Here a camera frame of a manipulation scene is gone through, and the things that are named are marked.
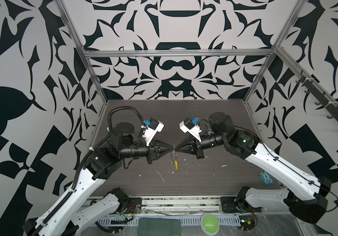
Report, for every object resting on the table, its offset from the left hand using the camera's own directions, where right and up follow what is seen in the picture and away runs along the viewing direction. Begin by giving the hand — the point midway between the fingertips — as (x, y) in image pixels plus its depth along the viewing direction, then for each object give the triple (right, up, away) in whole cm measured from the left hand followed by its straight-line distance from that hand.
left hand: (173, 146), depth 55 cm
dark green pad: (-6, -40, +14) cm, 43 cm away
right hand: (+2, -1, +1) cm, 2 cm away
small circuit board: (+35, -39, +16) cm, 55 cm away
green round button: (+17, -39, +15) cm, 46 cm away
